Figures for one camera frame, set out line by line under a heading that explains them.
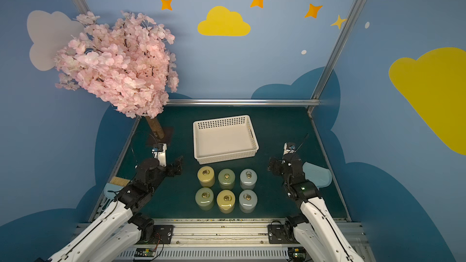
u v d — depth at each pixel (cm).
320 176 91
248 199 76
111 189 88
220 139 109
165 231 75
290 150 68
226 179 82
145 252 72
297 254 73
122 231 60
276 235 74
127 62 57
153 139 104
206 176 82
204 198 76
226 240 74
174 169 73
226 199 75
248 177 82
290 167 58
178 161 73
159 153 68
